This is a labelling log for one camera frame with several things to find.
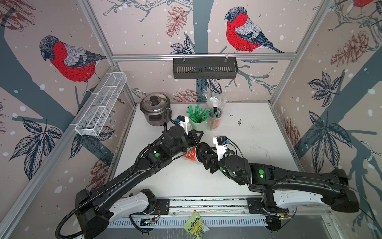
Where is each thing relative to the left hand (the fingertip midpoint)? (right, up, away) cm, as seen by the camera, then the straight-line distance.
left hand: (207, 131), depth 67 cm
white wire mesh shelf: (-57, +3, +3) cm, 57 cm away
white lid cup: (+8, +16, +31) cm, 36 cm away
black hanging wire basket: (+2, +41, +37) cm, 55 cm away
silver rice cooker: (-34, +13, +30) cm, 47 cm away
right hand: (-2, -8, -2) cm, 9 cm away
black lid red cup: (+7, +4, +25) cm, 26 cm away
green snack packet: (-6, -45, +1) cm, 46 cm away
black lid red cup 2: (-7, -10, -1) cm, 12 cm away
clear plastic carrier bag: (+12, +16, +26) cm, 32 cm away
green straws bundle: (-4, +11, +28) cm, 30 cm away
